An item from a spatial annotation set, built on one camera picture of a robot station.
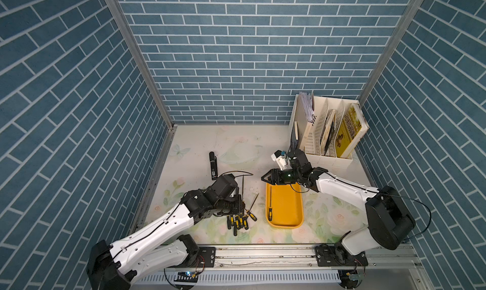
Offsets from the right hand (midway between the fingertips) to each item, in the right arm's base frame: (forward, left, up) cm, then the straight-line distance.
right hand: (266, 179), depth 83 cm
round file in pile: (-17, +10, -9) cm, 22 cm away
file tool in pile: (-16, +16, -12) cm, 25 cm away
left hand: (-15, +6, +1) cm, 16 cm away
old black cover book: (+27, -30, +7) cm, 41 cm away
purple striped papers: (+30, -18, +18) cm, 39 cm away
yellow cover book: (+28, -41, +9) cm, 50 cm away
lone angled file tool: (-11, +7, -11) cm, 17 cm away
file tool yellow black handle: (-10, -3, -11) cm, 15 cm away
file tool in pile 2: (-18, +13, -11) cm, 24 cm away
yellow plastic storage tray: (-4, -10, -11) cm, 16 cm away
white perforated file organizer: (+28, -28, +7) cm, 40 cm away
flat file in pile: (-16, +8, -10) cm, 21 cm away
